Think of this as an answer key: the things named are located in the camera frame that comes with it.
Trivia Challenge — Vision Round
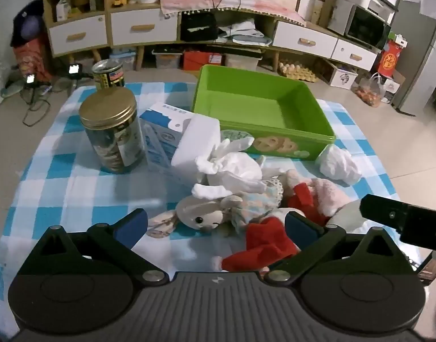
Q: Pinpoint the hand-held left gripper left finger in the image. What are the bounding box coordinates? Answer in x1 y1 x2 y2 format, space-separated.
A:
21 207 169 287

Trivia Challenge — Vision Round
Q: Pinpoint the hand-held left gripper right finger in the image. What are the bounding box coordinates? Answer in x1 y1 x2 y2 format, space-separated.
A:
264 211 415 287

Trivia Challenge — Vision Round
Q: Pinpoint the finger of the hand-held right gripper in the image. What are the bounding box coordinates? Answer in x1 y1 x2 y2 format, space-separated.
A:
360 194 409 234

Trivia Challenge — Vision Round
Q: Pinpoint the red and white plush toy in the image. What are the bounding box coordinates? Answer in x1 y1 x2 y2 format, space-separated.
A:
214 182 333 272

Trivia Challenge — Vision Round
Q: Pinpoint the pink fluffy plush toy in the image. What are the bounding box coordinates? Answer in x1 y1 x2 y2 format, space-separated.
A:
309 177 363 218

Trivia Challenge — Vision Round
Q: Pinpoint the bunny doll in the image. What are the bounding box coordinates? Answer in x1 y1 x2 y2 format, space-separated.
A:
147 176 286 237

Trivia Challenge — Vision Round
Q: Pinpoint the green plastic bin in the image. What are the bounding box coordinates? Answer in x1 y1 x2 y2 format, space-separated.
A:
190 65 337 161

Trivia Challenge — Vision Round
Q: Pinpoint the crumpled white cloth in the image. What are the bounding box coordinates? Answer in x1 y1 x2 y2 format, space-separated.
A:
315 145 363 186

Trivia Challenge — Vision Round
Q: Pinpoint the blue white checked blanket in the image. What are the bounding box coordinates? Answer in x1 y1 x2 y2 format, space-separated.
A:
0 81 432 303

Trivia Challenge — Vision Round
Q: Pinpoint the blue and white carton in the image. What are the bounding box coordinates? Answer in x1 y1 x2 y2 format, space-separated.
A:
139 101 195 186

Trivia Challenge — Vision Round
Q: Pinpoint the glass jar with gold lid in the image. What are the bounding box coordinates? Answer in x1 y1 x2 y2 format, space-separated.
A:
78 88 147 174

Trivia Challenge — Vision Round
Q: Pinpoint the plastic bag of oranges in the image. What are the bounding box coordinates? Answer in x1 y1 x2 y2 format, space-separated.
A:
355 72 386 107

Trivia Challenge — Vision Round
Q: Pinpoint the brown cardboard box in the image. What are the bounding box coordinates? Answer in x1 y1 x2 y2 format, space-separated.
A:
382 69 406 104

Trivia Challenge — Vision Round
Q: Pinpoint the white cardboard box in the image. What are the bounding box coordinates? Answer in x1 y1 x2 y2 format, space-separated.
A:
325 60 359 88

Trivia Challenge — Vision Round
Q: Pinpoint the tin can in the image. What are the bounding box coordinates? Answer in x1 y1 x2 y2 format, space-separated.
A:
92 59 126 91

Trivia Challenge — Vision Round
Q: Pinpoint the red gift box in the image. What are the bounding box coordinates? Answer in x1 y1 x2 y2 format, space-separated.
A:
376 41 407 79

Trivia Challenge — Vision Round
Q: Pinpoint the grey refrigerator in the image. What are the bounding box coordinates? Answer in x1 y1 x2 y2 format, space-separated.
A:
392 0 436 115

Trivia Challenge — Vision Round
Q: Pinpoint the egg tray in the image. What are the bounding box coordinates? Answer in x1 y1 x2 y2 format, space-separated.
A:
278 60 318 82

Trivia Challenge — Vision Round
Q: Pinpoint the white cabinet drawer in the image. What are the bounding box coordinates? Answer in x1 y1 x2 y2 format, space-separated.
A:
332 39 378 71
273 21 338 58
49 15 108 56
110 7 178 47

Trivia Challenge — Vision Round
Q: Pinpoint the blue lidded storage box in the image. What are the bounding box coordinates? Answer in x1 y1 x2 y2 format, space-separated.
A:
109 48 136 70

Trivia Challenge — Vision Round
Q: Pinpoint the clear storage box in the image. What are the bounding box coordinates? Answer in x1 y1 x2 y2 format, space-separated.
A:
223 53 263 72
152 48 183 69

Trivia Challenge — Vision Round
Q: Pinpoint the silver microwave oven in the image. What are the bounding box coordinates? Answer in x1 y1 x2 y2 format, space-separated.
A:
327 0 391 48

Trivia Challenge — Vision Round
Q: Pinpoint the red printed bag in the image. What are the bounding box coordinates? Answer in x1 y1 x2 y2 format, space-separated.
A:
13 41 51 82

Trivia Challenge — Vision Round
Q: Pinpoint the wooden white cabinet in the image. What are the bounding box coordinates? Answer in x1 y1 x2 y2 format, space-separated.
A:
42 0 379 75

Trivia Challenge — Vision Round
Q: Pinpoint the folded clothes pile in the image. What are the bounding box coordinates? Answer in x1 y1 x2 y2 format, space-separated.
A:
218 19 272 45

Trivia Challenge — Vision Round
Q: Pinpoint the black bag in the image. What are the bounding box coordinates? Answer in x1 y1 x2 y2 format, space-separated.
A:
180 11 219 42

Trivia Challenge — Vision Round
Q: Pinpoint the dark blue bag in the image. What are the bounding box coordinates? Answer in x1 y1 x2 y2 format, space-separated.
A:
9 0 49 48

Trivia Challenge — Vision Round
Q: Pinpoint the pink table runner cloth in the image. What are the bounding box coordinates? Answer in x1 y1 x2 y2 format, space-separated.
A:
160 0 307 25

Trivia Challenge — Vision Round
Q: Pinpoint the black cable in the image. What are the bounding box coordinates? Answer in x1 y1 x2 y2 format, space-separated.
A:
22 82 76 127

